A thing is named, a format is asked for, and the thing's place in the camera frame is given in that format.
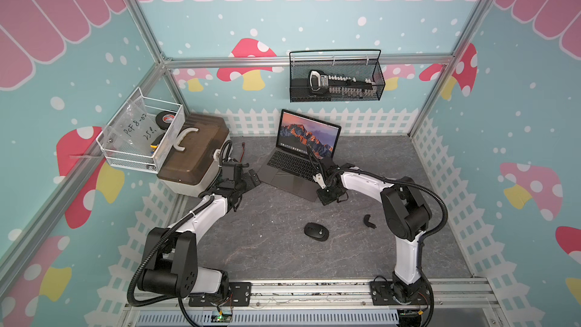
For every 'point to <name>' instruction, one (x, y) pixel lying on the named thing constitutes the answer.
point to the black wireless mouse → (316, 232)
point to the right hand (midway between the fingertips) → (324, 198)
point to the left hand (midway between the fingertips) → (249, 182)
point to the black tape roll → (164, 118)
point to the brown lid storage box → (193, 162)
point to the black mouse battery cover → (365, 219)
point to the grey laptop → (303, 142)
